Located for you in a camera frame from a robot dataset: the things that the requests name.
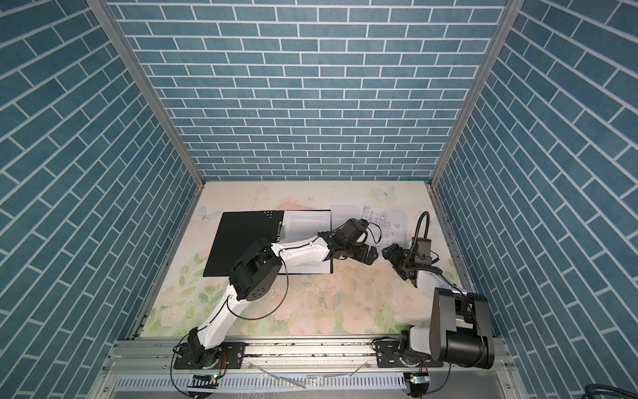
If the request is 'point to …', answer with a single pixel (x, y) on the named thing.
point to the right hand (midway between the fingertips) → (387, 253)
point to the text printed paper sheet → (301, 224)
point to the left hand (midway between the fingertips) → (370, 254)
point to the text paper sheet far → (341, 214)
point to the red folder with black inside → (236, 232)
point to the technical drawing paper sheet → (385, 227)
